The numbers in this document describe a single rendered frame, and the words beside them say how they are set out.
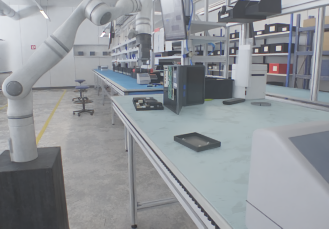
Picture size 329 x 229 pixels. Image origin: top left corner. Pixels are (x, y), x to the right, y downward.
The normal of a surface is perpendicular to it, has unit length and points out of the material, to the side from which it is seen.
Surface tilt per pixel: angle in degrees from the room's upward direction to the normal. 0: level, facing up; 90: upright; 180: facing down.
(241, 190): 0
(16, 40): 90
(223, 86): 90
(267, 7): 90
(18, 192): 90
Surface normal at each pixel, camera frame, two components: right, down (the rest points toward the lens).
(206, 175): 0.00, -0.98
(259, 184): -0.93, 0.07
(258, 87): 0.33, 0.17
